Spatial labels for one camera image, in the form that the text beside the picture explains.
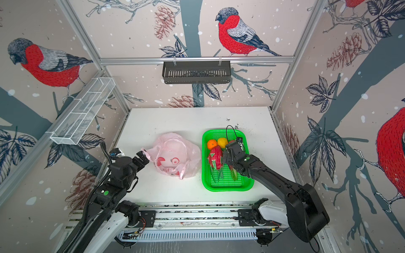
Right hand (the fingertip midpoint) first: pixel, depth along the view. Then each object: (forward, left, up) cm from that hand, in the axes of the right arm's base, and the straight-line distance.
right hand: (231, 157), depth 87 cm
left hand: (-7, +46, +13) cm, 49 cm away
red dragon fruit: (-3, +9, +1) cm, 10 cm away
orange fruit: (+10, +11, -1) cm, 15 cm away
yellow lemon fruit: (+11, +5, -1) cm, 12 cm away
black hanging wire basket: (+52, +23, +22) cm, 61 cm away
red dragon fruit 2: (-7, -1, -4) cm, 8 cm away
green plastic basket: (-13, +3, -7) cm, 15 cm away
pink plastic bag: (+3, +35, -5) cm, 35 cm away
